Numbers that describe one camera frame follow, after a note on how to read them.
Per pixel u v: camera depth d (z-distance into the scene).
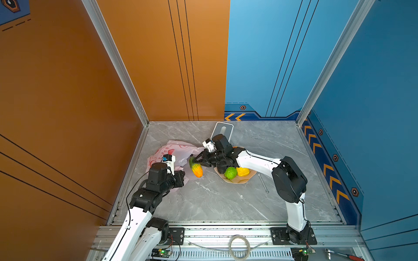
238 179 0.89
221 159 0.73
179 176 0.66
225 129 1.11
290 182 0.51
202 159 0.78
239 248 0.71
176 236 0.74
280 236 0.73
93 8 0.69
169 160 0.67
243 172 0.87
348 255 0.68
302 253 0.70
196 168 0.79
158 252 0.71
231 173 0.87
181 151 0.86
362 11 0.71
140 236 0.48
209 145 0.83
